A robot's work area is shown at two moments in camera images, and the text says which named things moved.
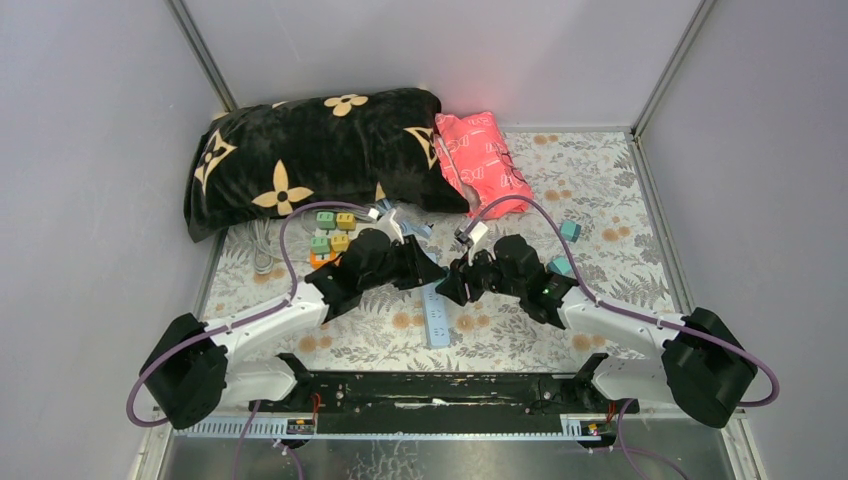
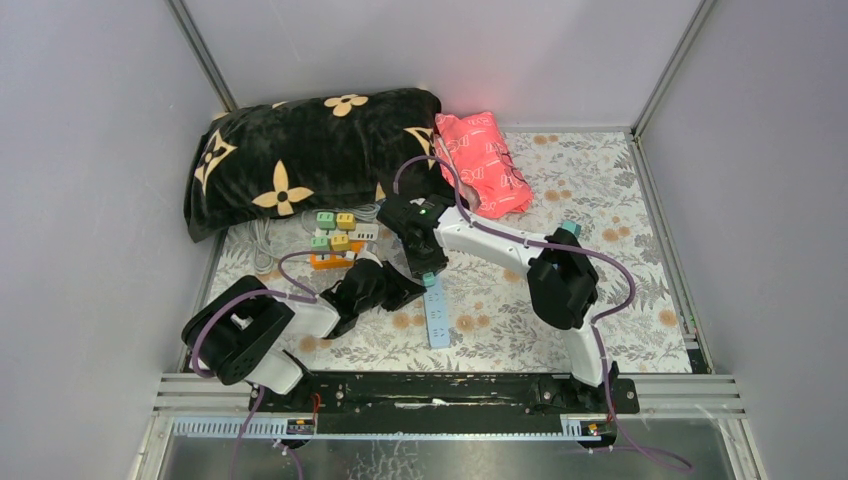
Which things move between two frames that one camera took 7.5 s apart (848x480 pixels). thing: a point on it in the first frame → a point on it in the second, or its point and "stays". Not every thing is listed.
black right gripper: (462, 273) → (436, 264)
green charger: (320, 245) stays
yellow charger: (340, 242) stays
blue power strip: (436, 316) stays
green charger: (326, 220) stays
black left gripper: (419, 268) → (402, 288)
